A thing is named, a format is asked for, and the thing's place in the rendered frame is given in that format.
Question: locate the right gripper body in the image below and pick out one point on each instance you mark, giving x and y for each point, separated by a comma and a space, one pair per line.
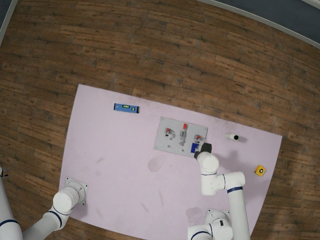
206, 147

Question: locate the white bottle with black cap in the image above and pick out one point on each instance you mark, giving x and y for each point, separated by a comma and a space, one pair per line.
232, 136

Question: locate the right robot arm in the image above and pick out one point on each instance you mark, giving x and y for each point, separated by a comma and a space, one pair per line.
216, 225

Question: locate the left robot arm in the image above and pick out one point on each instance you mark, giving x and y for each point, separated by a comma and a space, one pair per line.
53, 220

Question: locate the blue spirit level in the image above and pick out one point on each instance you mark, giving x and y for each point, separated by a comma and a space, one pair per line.
126, 108

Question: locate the toggle clamp with red handle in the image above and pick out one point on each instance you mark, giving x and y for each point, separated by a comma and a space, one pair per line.
167, 131

